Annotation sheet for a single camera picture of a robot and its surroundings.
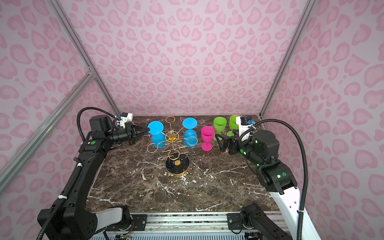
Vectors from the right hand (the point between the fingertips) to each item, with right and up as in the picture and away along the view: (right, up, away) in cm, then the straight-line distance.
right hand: (224, 132), depth 60 cm
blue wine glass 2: (-15, -2, +20) cm, 25 cm away
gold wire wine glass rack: (-23, -20, +32) cm, 44 cm away
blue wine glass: (-31, +1, +10) cm, 32 cm away
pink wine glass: (-5, -2, +32) cm, 33 cm away
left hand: (-33, +2, +8) cm, 34 cm away
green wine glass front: (+12, +4, +36) cm, 38 cm away
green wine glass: (+4, +5, +36) cm, 37 cm away
